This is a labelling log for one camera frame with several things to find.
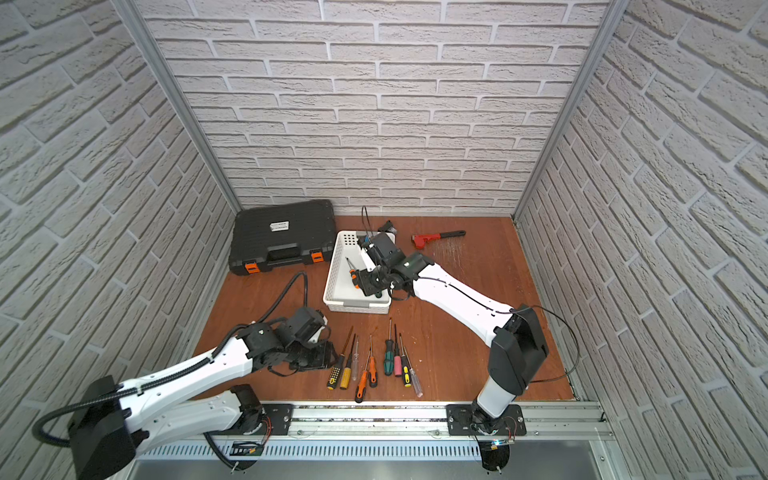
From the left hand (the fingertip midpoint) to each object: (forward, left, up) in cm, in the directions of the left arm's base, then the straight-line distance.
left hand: (336, 358), depth 77 cm
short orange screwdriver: (-4, -10, -5) cm, 12 cm away
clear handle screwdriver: (+1, -4, -6) cm, 8 cm away
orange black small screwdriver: (+29, -3, -5) cm, 30 cm away
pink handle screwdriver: (-2, -17, -5) cm, 17 cm away
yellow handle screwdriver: (-2, -2, -5) cm, 6 cm away
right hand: (+17, -8, +11) cm, 22 cm away
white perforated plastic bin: (+23, +1, -6) cm, 23 cm away
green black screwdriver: (+2, -14, -5) cm, 15 cm away
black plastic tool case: (+46, +21, -1) cm, 50 cm away
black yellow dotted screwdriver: (-2, 0, -4) cm, 4 cm away
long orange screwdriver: (-6, -7, -5) cm, 10 cm away
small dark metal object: (+51, -15, -5) cm, 54 cm away
